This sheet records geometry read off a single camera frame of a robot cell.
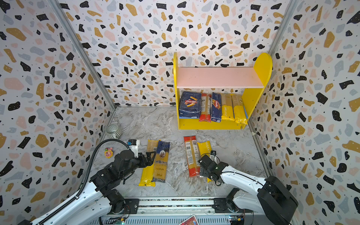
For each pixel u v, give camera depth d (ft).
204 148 3.14
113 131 3.38
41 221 1.34
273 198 1.37
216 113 3.11
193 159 2.93
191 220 2.26
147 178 2.67
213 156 2.58
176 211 2.40
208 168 2.17
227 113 3.14
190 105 3.14
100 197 1.67
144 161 2.17
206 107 3.20
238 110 3.20
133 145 2.17
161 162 2.86
